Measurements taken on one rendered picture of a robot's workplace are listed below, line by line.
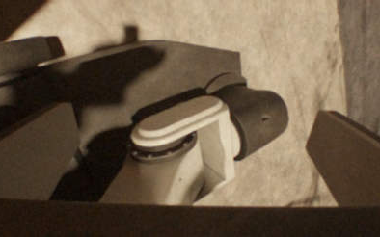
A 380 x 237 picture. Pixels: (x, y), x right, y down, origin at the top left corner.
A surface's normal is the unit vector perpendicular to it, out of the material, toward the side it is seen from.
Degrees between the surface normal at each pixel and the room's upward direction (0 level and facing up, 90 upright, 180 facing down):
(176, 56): 0
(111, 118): 0
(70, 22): 0
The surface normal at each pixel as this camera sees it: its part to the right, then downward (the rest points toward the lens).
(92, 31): 0.52, 0.31
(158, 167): -0.17, -0.88
